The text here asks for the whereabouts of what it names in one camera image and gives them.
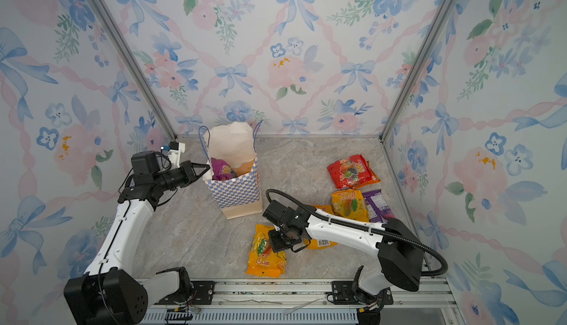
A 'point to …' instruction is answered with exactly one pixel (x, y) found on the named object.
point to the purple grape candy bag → (221, 170)
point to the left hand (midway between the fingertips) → (210, 166)
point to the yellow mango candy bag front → (320, 244)
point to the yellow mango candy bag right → (350, 204)
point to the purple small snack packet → (379, 210)
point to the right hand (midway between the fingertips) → (275, 245)
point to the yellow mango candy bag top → (263, 260)
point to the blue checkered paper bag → (235, 143)
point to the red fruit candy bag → (352, 173)
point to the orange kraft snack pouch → (244, 168)
